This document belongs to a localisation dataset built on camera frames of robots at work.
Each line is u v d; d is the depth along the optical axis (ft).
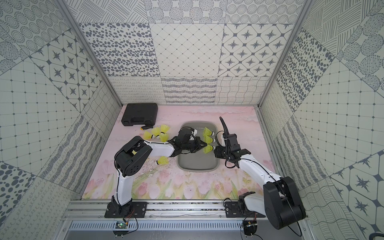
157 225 2.30
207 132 3.29
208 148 3.04
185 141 2.53
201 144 2.78
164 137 3.22
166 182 2.75
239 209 2.40
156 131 3.32
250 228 2.40
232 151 2.20
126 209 2.08
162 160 2.90
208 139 3.14
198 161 2.92
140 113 3.76
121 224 2.35
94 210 2.45
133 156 1.76
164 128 3.38
